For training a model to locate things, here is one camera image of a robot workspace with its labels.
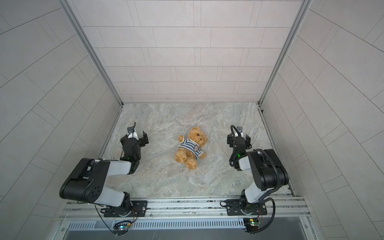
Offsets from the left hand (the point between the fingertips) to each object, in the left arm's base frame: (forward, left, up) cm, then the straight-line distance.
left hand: (139, 130), depth 90 cm
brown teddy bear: (-19, -29, +5) cm, 35 cm away
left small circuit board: (-46, -4, -5) cm, 47 cm away
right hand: (+1, -61, -4) cm, 61 cm away
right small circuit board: (-45, -61, -9) cm, 77 cm away
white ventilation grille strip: (-45, -28, -9) cm, 54 cm away
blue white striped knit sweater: (-10, -33, -1) cm, 34 cm away
